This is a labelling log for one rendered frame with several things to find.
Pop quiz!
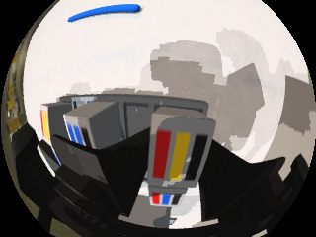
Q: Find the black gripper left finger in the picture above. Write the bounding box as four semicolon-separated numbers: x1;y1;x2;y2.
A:
51;126;151;217

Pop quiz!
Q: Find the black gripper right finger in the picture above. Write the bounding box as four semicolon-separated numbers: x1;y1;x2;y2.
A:
198;139;285;222

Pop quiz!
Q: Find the blue thin bar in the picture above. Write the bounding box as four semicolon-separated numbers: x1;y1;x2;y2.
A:
68;4;141;23

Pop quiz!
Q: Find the beige flat wall panel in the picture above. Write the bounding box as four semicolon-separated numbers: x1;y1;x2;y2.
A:
264;75;316;181

